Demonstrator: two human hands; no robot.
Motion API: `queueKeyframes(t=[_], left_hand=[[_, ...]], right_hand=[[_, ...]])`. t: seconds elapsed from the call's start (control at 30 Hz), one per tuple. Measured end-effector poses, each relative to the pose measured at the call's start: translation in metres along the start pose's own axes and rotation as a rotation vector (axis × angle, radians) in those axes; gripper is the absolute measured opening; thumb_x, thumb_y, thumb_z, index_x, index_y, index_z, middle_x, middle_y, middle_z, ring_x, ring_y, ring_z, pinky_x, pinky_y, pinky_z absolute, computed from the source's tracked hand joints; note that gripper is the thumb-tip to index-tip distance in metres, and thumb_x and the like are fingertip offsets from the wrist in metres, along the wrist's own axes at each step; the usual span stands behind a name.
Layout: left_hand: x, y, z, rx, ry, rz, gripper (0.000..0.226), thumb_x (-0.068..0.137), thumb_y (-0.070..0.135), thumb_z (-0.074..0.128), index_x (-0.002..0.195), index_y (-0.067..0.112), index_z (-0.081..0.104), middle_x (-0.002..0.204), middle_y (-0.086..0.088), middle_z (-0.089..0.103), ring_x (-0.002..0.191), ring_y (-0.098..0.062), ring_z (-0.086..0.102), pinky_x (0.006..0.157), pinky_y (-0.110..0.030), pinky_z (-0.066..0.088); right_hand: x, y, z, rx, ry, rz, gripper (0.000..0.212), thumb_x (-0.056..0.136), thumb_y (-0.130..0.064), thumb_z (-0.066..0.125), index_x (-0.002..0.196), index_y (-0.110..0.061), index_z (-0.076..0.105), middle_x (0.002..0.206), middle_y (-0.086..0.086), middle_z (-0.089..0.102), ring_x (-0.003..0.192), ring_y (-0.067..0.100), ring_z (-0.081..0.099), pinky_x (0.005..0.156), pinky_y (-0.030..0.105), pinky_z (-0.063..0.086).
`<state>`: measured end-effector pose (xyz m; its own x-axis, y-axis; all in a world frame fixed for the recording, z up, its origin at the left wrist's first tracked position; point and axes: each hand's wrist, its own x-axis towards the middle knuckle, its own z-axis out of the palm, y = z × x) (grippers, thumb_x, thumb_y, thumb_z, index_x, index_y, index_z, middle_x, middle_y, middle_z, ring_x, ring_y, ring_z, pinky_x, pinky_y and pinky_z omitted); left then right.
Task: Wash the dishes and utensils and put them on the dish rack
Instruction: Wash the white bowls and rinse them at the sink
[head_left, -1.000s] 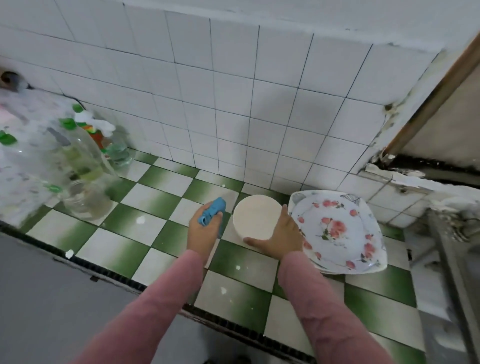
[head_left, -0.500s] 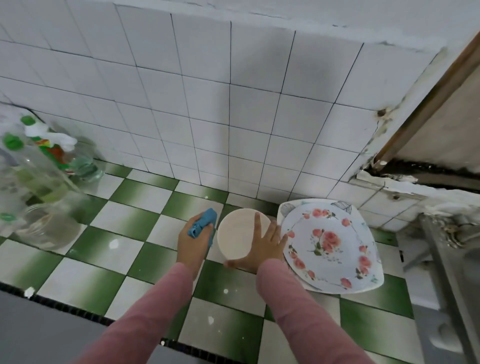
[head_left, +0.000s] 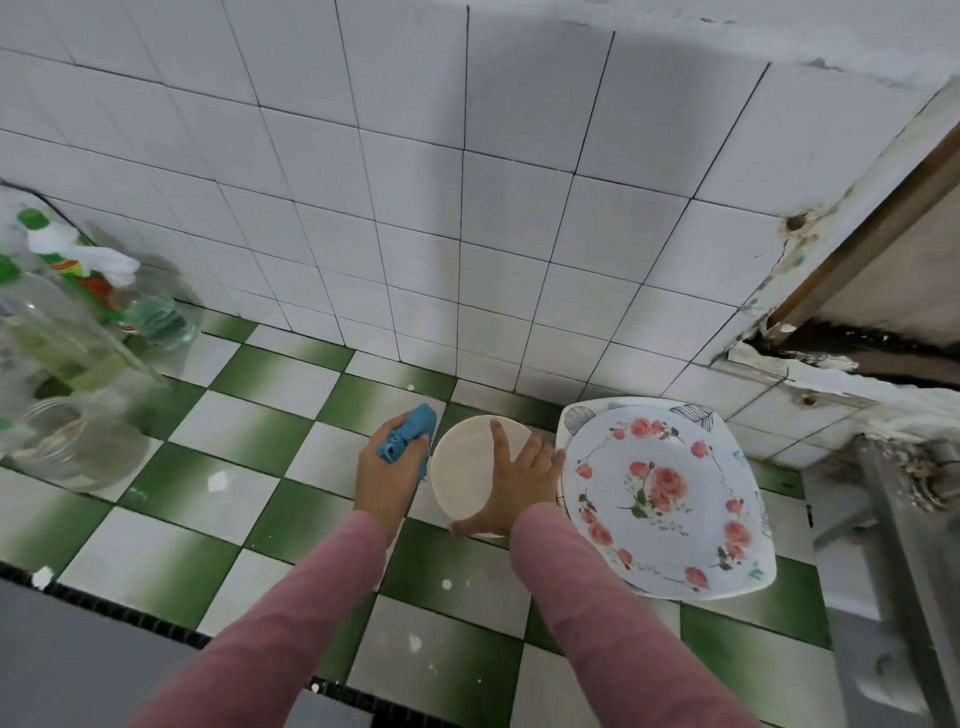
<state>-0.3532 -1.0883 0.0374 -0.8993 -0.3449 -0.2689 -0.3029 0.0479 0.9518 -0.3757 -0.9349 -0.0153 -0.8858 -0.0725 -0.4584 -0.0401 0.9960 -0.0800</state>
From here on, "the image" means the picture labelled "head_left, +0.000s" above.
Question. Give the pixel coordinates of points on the person's right hand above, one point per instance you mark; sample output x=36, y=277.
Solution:
x=518, y=483

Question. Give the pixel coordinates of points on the person's left hand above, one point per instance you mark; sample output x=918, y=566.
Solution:
x=390, y=483

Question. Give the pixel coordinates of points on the blue cleaning cloth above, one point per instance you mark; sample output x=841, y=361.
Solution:
x=408, y=435

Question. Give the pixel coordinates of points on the stack of white bowls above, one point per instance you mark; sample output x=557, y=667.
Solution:
x=465, y=453

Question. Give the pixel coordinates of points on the floral plate stack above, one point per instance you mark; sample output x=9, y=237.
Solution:
x=762, y=582

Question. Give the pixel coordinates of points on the person's right forearm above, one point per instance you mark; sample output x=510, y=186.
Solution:
x=630, y=630

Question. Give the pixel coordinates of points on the person's left forearm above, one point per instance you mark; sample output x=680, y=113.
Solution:
x=270, y=630

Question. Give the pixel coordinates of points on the green checkered tile countertop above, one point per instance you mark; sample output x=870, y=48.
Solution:
x=255, y=435

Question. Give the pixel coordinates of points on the clear bottle with green liquid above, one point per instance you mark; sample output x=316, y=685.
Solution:
x=153, y=323

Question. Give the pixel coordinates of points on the large clear plastic bottle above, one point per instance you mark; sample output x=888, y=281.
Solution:
x=68, y=405

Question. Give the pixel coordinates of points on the stainless steel sink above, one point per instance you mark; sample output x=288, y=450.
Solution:
x=915, y=600

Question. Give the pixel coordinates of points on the weathered wooden board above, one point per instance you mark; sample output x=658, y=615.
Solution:
x=900, y=255

